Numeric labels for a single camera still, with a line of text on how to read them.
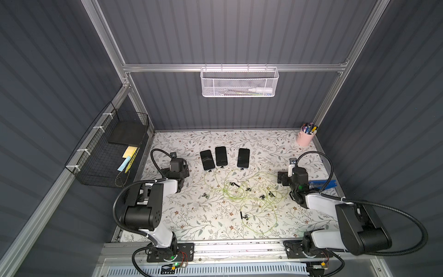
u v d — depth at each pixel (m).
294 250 0.74
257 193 0.91
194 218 0.83
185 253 0.73
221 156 1.08
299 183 0.71
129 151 0.76
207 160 1.06
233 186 0.94
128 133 0.78
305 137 1.05
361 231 0.43
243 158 1.06
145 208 0.47
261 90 0.89
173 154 0.85
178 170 0.75
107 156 0.73
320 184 0.93
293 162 0.80
